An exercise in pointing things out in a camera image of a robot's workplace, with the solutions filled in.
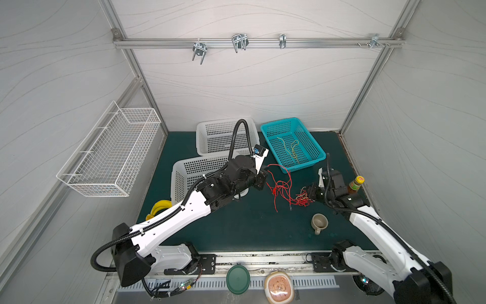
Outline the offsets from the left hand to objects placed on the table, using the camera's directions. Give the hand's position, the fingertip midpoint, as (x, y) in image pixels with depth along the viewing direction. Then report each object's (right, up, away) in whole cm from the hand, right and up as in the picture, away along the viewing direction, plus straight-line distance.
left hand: (269, 164), depth 69 cm
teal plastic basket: (+19, +9, +45) cm, 50 cm away
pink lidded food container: (+3, -44, -3) cm, 44 cm away
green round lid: (-11, -38, -7) cm, 40 cm away
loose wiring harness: (-40, -47, 0) cm, 62 cm away
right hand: (+21, -10, +14) cm, 27 cm away
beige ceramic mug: (+24, -27, +15) cm, 39 cm away
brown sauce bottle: (+38, -10, +11) cm, 41 cm away
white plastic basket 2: (-41, -6, +28) cm, 50 cm away
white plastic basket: (-30, +14, +49) cm, 59 cm away
